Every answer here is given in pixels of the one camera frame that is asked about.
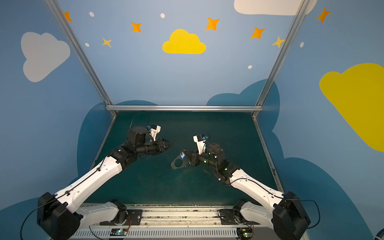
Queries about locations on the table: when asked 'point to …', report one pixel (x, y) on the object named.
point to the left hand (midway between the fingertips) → (174, 145)
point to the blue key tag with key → (182, 156)
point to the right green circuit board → (244, 232)
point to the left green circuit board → (118, 232)
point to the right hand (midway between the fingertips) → (186, 151)
